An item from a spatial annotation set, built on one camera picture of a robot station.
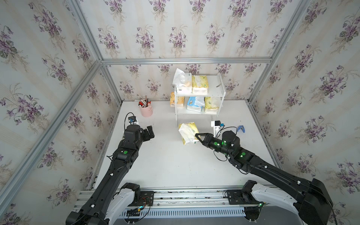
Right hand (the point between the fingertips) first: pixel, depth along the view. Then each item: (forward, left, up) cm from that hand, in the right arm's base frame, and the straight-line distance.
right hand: (197, 135), depth 71 cm
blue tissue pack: (+26, -1, -3) cm, 26 cm away
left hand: (+6, +29, -3) cm, 29 cm away
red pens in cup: (+36, +38, -15) cm, 55 cm away
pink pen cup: (+32, +36, -19) cm, 52 cm away
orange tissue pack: (+31, +10, -5) cm, 33 cm away
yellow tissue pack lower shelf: (+26, -9, -4) cm, 27 cm away
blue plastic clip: (+21, -36, -22) cm, 47 cm away
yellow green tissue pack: (+2, +5, 0) cm, 6 cm away
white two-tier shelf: (+25, -12, +9) cm, 29 cm away
